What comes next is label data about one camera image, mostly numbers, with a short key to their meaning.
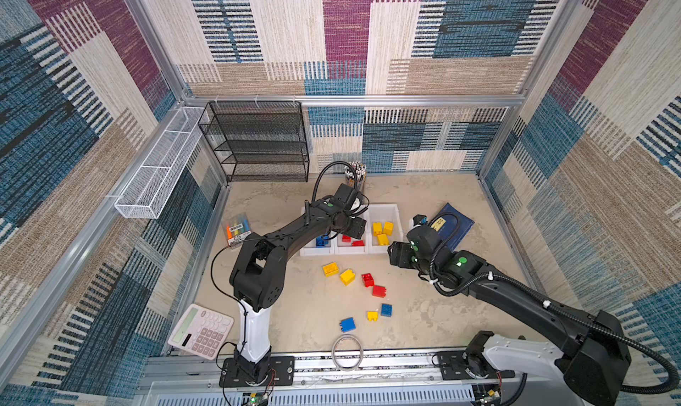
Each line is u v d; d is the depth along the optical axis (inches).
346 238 38.1
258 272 19.8
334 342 30.0
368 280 35.0
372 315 32.4
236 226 40.3
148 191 36.4
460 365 28.8
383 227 39.1
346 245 38.6
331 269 36.1
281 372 28.8
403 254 28.0
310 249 36.9
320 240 37.4
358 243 38.6
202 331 31.1
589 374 15.1
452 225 41.4
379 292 34.6
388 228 39.1
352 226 32.8
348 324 32.1
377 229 39.0
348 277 35.1
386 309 32.7
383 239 38.0
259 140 43.1
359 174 38.0
